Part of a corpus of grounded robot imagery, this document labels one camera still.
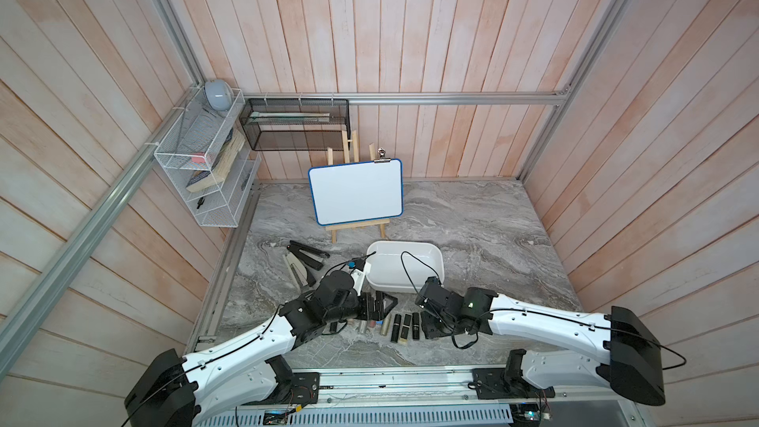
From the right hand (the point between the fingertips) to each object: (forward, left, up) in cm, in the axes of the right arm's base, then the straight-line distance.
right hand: (427, 325), depth 80 cm
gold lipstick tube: (+1, +12, -3) cm, 12 cm away
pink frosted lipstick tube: (+1, +16, -3) cm, 16 cm away
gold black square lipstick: (0, +6, -2) cm, 6 cm away
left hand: (+2, +12, +8) cm, 14 cm away
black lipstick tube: (+1, +3, -4) cm, 5 cm away
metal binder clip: (+42, +13, +24) cm, 50 cm away
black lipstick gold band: (0, +8, -3) cm, 9 cm away
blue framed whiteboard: (+35, +21, +16) cm, 44 cm away
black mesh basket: (+65, +45, +20) cm, 82 cm away
